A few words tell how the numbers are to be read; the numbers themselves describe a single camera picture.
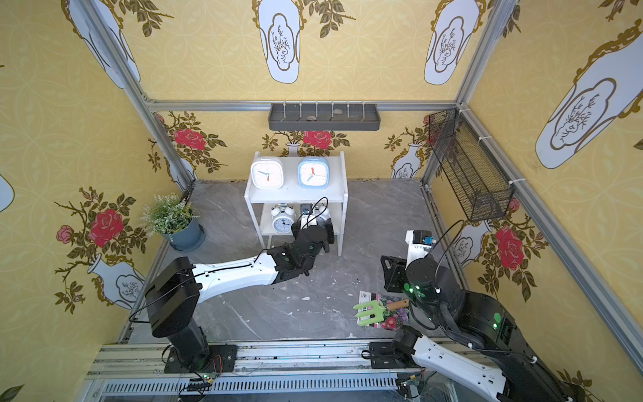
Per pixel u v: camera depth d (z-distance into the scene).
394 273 0.52
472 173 1.09
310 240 0.60
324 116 0.92
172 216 0.85
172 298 0.44
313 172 0.70
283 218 0.79
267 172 0.70
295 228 0.74
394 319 0.82
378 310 0.83
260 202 0.71
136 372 0.72
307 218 0.69
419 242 0.52
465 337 0.39
